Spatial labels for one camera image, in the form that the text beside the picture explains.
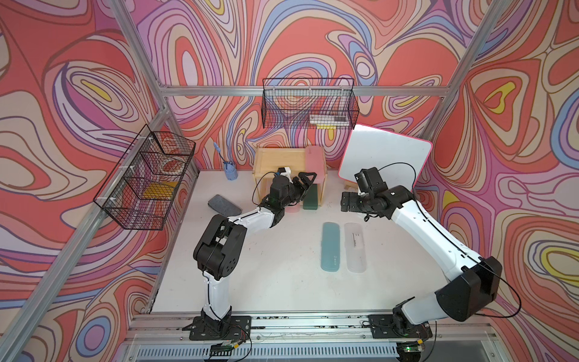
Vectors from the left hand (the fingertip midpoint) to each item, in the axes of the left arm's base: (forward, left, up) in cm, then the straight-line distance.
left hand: (317, 179), depth 86 cm
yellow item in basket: (-13, +52, +8) cm, 54 cm away
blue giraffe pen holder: (+22, +41, -15) cm, 49 cm away
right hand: (-12, -13, -3) cm, 18 cm away
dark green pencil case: (+3, +1, -18) cm, 18 cm away
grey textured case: (+1, +41, -20) cm, 46 cm away
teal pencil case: (-17, -6, -23) cm, 30 cm away
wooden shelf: (+13, +20, -2) cm, 24 cm away
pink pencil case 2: (+1, +10, -21) cm, 23 cm away
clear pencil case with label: (-23, -16, -23) cm, 36 cm away
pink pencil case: (+12, 0, -2) cm, 12 cm away
